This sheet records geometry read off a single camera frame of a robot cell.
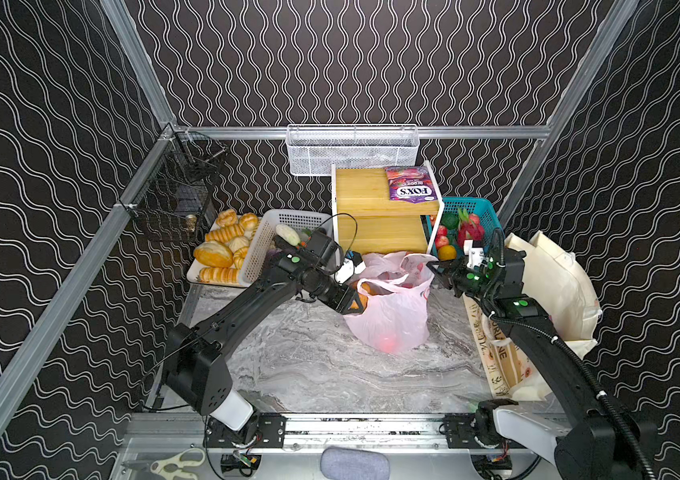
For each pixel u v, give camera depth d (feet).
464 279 2.21
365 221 2.89
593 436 1.26
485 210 3.72
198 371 1.39
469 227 3.56
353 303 2.36
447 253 3.36
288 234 3.51
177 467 2.29
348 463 2.25
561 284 2.51
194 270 3.42
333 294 2.25
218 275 3.30
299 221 3.96
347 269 2.27
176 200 3.05
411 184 2.63
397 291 2.34
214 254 3.40
